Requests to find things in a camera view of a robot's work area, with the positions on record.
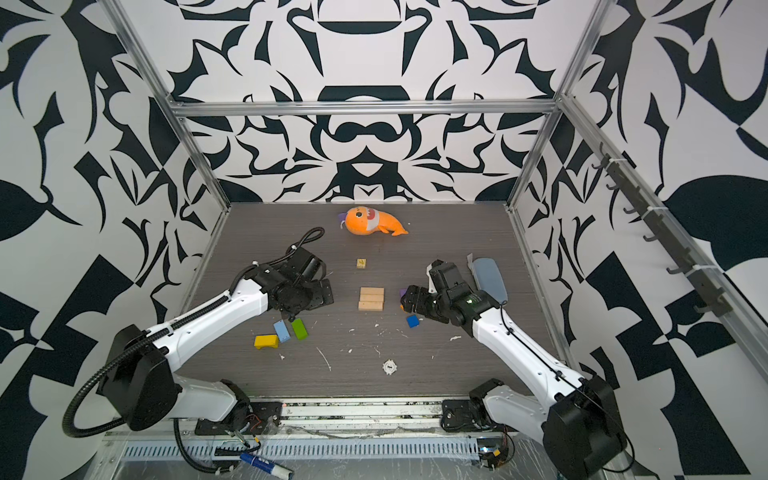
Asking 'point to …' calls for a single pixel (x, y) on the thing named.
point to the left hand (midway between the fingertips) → (321, 295)
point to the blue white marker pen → (267, 465)
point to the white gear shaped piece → (389, 367)
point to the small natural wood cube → (361, 263)
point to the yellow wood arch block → (266, 341)
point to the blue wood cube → (413, 321)
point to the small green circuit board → (491, 451)
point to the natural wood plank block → (370, 305)
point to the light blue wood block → (282, 331)
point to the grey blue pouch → (488, 278)
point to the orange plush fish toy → (363, 220)
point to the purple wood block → (402, 291)
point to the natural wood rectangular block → (364, 290)
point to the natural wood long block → (371, 297)
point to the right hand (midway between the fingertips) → (413, 301)
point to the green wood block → (300, 329)
